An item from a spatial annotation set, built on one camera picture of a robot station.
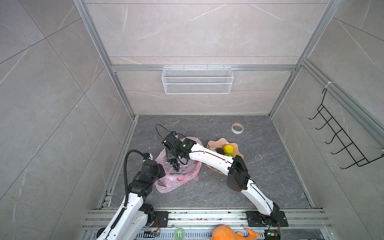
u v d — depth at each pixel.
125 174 0.56
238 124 1.14
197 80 1.01
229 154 0.90
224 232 0.64
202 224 0.73
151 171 0.62
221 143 0.98
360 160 0.58
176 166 0.90
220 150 0.93
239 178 0.55
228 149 0.92
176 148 0.65
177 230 0.71
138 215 0.61
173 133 0.78
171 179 0.80
